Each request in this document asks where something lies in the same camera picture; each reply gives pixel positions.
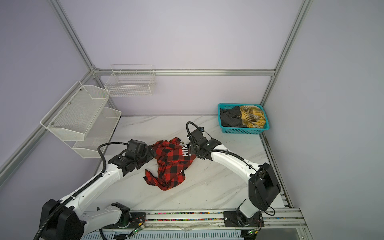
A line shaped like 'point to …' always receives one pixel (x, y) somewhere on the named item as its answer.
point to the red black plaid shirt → (173, 157)
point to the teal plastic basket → (242, 129)
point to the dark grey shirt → (231, 117)
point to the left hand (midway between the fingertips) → (150, 155)
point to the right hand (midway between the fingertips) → (194, 146)
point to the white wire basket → (130, 80)
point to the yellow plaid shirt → (252, 116)
